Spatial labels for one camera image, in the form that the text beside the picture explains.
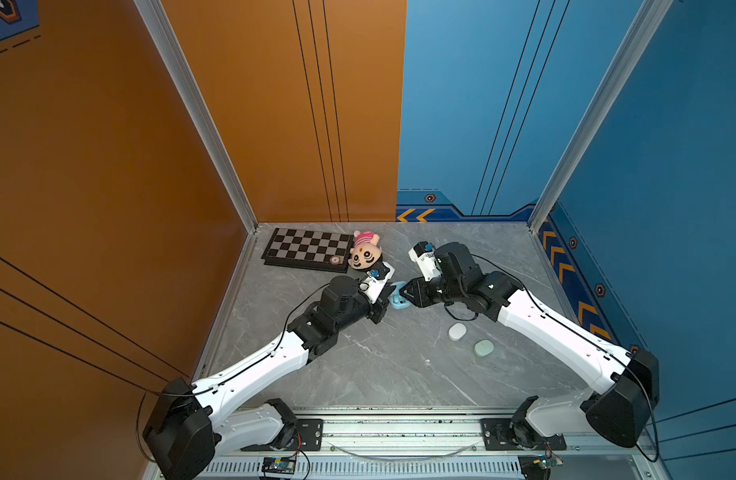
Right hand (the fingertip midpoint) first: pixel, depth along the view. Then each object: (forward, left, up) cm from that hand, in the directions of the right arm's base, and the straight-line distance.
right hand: (401, 291), depth 75 cm
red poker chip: (+25, +22, -18) cm, 38 cm away
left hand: (+1, +2, +1) cm, 3 cm away
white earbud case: (-1, -18, -21) cm, 28 cm away
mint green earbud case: (-6, -24, -21) cm, 33 cm away
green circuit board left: (-34, +30, -25) cm, 52 cm away
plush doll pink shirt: (+24, +10, -13) cm, 29 cm away
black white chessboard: (+30, +32, -18) cm, 47 cm away
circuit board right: (-33, -33, -24) cm, 53 cm away
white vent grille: (-34, +7, -23) cm, 42 cm away
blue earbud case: (-2, +1, 0) cm, 2 cm away
